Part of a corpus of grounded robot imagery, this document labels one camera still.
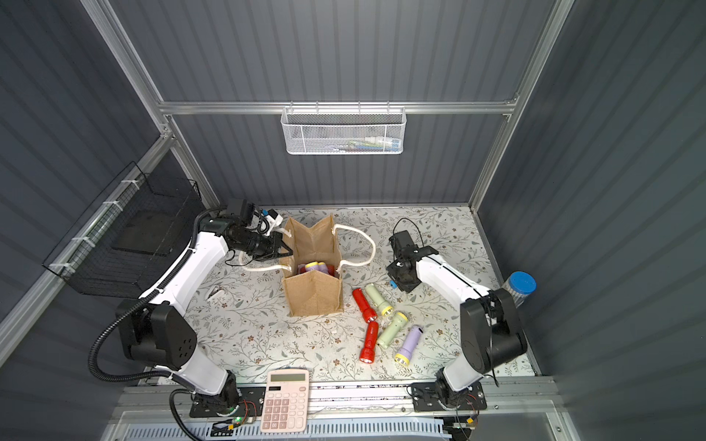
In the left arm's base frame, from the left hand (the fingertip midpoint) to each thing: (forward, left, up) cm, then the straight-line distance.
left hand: (294, 254), depth 80 cm
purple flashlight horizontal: (+3, -5, -11) cm, 12 cm away
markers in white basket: (+35, -23, +15) cm, 44 cm away
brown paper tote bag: (-7, -5, -10) cm, 13 cm away
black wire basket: (0, +44, +8) cm, 44 cm away
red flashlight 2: (+5, -10, -16) cm, 19 cm away
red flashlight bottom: (-23, -22, -17) cm, 36 cm away
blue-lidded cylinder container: (-10, -64, -1) cm, 65 cm away
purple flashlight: (+3, 0, -12) cm, 12 cm away
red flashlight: (-10, -22, -17) cm, 30 cm away
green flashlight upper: (-9, -28, -17) cm, 34 cm away
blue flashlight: (-4, -30, -10) cm, 32 cm away
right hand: (0, -32, -12) cm, 34 cm away
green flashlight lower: (-14, -32, -16) cm, 38 cm away
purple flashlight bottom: (-24, -32, -17) cm, 44 cm away
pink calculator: (-35, +1, -18) cm, 39 cm away
